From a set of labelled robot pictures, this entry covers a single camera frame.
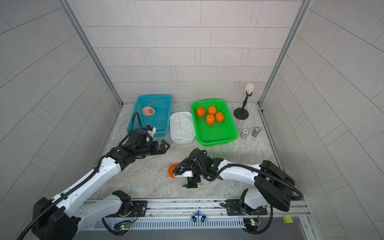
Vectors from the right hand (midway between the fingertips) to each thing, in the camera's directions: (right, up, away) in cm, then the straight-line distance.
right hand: (183, 175), depth 78 cm
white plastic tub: (0, +15, +14) cm, 21 cm away
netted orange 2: (+17, +35, +27) cm, 48 cm away
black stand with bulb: (+40, +33, +30) cm, 60 cm away
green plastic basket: (+22, +20, +21) cm, 37 cm away
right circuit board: (+32, -18, -10) cm, 38 cm away
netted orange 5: (-27, +35, +24) cm, 50 cm away
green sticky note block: (+48, -15, -11) cm, 52 cm away
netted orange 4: (-7, +2, +2) cm, 8 cm away
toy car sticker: (+8, -15, -10) cm, 20 cm away
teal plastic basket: (-20, +40, +34) cm, 56 cm away
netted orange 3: (+16, +29, +24) cm, 40 cm away
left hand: (-9, +16, +1) cm, 19 cm away
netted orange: (+9, +34, +27) cm, 45 cm away
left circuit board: (-28, -20, -9) cm, 35 cm away
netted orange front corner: (+22, +31, +24) cm, 45 cm away
